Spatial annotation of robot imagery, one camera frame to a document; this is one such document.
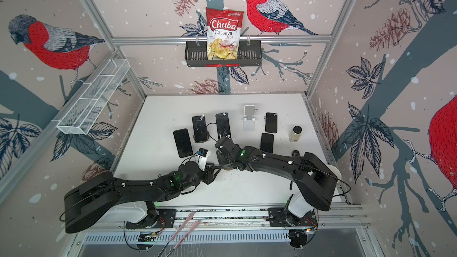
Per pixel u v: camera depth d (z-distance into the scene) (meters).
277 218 0.73
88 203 0.43
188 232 0.69
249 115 1.01
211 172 0.73
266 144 0.96
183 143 0.86
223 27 0.83
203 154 0.74
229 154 0.63
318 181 0.43
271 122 1.07
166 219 0.73
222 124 0.91
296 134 0.92
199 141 0.95
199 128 0.92
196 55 0.94
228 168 0.85
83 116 0.71
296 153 0.92
